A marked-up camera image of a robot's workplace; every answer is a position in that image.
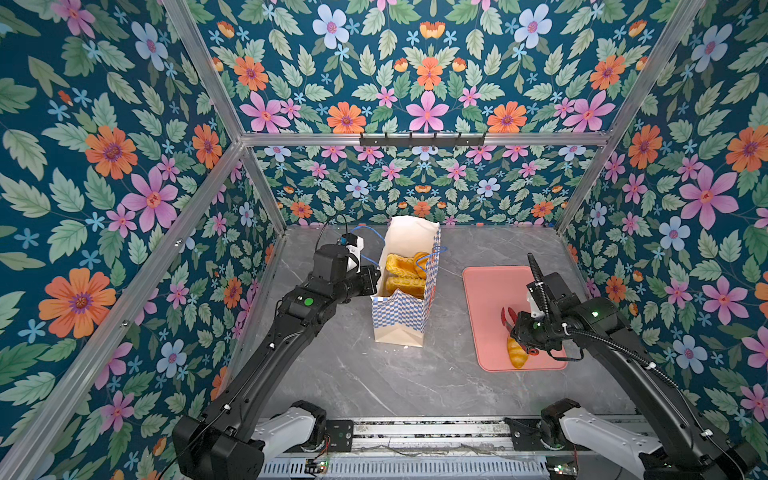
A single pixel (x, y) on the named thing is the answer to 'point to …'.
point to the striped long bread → (414, 286)
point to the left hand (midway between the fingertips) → (386, 266)
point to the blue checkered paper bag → (402, 317)
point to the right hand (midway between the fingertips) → (515, 333)
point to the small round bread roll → (420, 255)
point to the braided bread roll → (401, 265)
